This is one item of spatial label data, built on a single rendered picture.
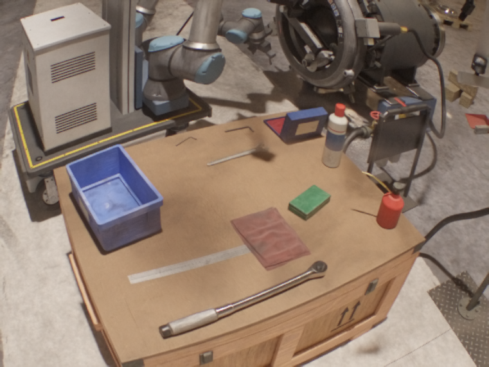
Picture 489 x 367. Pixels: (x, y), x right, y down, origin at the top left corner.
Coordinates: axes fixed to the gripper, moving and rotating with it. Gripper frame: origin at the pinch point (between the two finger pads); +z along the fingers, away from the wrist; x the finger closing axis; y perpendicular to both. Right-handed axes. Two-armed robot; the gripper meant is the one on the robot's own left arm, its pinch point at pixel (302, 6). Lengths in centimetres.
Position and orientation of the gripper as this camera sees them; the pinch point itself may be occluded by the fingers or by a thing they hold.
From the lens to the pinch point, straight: 269.5
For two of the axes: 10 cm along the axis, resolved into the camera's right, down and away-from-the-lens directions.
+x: -5.5, -8.0, 2.5
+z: 3.1, 0.9, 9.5
